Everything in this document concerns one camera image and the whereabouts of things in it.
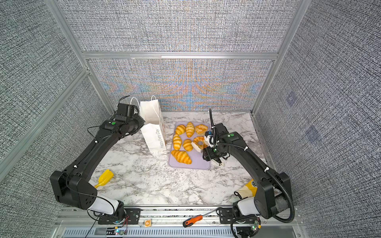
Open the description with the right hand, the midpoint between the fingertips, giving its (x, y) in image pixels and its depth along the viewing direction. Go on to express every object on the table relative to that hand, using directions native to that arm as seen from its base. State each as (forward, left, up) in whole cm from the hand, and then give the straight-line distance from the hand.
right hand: (210, 154), depth 83 cm
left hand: (+14, +36, +13) cm, 41 cm away
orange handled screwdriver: (-30, +11, -10) cm, 34 cm away
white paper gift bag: (+9, +31, +11) cm, 34 cm away
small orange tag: (-31, +31, -11) cm, 46 cm away
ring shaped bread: (+17, +5, -9) cm, 20 cm away
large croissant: (+3, +16, -7) cm, 18 cm away
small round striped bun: (+11, +13, -7) cm, 18 cm away
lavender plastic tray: (+5, +7, -9) cm, 12 cm away
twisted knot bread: (+24, +4, -7) cm, 25 cm away
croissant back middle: (+23, +11, -7) cm, 27 cm away
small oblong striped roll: (+14, +20, -8) cm, 26 cm away
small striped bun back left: (+24, +18, -7) cm, 30 cm away
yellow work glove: (-16, -21, -10) cm, 28 cm away
